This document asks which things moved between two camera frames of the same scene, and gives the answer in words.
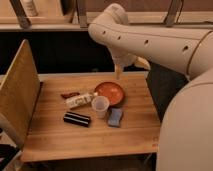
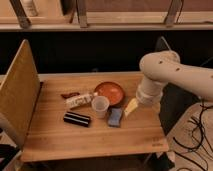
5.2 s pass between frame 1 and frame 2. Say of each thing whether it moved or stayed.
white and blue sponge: stayed
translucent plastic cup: stayed
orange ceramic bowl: stayed
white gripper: moved
